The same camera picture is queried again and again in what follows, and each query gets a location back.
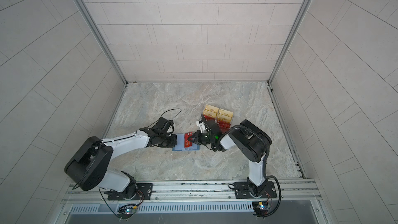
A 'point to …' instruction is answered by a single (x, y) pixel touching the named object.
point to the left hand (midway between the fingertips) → (182, 141)
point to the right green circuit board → (260, 208)
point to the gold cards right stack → (224, 115)
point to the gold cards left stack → (210, 111)
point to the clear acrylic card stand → (216, 118)
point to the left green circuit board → (126, 212)
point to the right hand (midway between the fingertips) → (188, 141)
